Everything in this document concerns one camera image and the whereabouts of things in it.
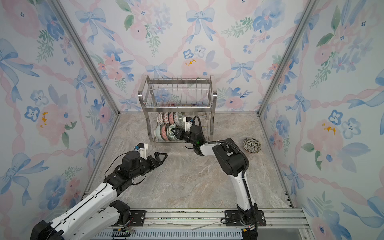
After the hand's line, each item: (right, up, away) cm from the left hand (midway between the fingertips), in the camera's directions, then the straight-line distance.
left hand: (163, 156), depth 78 cm
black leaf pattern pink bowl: (+54, +3, +22) cm, 59 cm away
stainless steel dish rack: (-10, +41, +34) cm, 54 cm away
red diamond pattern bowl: (-4, +22, +23) cm, 32 cm away
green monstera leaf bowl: (+1, +11, +16) cm, 19 cm away
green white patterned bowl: (+5, +21, +24) cm, 32 cm away
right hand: (+2, +14, +15) cm, 21 cm away
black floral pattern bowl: (0, +23, +23) cm, 32 cm away
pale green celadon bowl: (-7, +12, +17) cm, 22 cm away
